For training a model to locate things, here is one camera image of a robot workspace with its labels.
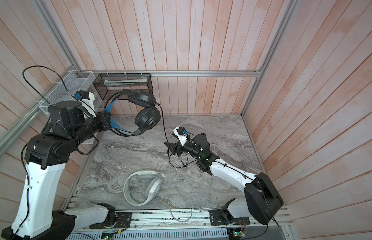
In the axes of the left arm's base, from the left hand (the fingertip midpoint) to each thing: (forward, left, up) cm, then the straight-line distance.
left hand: (111, 118), depth 59 cm
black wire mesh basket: (+36, +17, -9) cm, 41 cm away
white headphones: (-18, -14, -35) cm, 42 cm away
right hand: (+3, -22, -19) cm, 29 cm away
